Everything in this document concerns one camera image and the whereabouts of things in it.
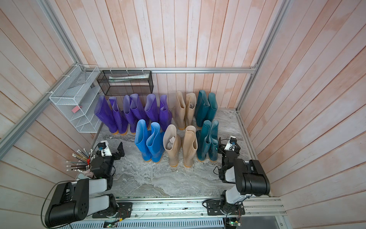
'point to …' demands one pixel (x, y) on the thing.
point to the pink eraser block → (76, 109)
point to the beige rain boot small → (172, 143)
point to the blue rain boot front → (155, 142)
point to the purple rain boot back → (165, 117)
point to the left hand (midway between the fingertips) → (115, 144)
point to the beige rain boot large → (178, 111)
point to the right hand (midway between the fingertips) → (227, 138)
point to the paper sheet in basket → (116, 78)
